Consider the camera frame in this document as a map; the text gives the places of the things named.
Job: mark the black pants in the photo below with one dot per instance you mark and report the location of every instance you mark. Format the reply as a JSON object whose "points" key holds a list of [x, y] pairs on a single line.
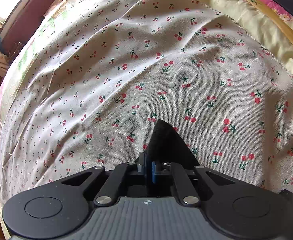
{"points": [[166, 145]]}

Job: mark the dark red headboard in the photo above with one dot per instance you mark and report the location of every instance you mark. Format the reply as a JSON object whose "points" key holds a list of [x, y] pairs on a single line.
{"points": [[22, 23]]}

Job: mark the cherry print bed sheet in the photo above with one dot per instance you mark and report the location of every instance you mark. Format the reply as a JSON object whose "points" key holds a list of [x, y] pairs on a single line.
{"points": [[255, 151]]}

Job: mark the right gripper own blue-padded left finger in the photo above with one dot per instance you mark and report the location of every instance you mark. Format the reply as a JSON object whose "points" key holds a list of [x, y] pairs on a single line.
{"points": [[137, 169]]}

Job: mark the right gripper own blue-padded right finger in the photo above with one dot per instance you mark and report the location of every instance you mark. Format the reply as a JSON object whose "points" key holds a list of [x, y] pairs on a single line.
{"points": [[162, 172]]}

